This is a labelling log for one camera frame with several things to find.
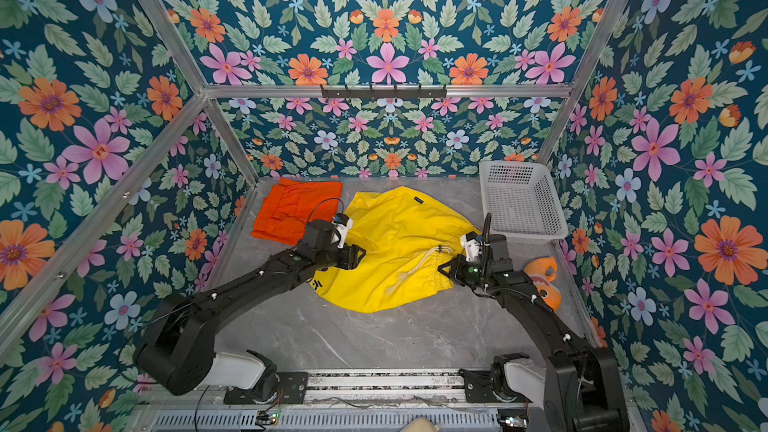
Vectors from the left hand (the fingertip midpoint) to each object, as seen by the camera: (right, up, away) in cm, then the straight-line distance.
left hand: (364, 244), depth 85 cm
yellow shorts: (+13, 0, +14) cm, 19 cm away
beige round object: (+16, -37, -20) cm, 45 cm away
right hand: (+22, -6, -3) cm, 23 cm away
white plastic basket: (+57, +12, +26) cm, 64 cm away
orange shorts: (-31, +8, +19) cm, 37 cm away
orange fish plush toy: (+54, -8, +4) cm, 55 cm away
